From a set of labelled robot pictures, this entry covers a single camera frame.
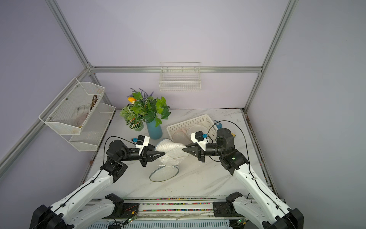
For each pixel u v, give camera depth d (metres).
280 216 0.39
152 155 0.63
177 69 0.93
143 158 0.58
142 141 0.55
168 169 0.70
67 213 0.41
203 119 1.09
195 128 1.05
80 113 0.78
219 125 1.09
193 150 0.62
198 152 0.59
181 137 0.98
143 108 0.78
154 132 1.04
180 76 0.99
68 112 0.75
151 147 0.61
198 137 0.54
